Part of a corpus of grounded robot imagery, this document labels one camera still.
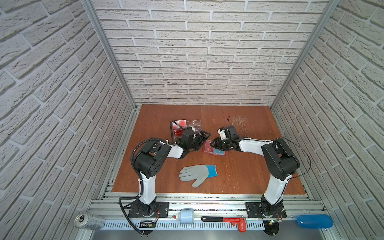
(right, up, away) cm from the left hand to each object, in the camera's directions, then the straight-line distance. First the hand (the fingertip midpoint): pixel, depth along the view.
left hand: (209, 136), depth 93 cm
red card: (-21, +2, +3) cm, 21 cm away
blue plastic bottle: (+49, -38, -23) cm, 66 cm away
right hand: (+2, -5, +3) cm, 6 cm away
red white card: (-18, +8, +5) cm, 21 cm away
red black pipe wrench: (+13, -38, -23) cm, 47 cm away
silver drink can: (-52, -32, -33) cm, 70 cm away
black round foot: (+28, -43, -22) cm, 56 cm away
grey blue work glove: (-7, -21, -8) cm, 23 cm away
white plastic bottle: (-13, -33, -28) cm, 45 cm away
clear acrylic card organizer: (-9, +8, +8) cm, 14 cm away
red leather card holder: (-1, -8, +2) cm, 8 cm away
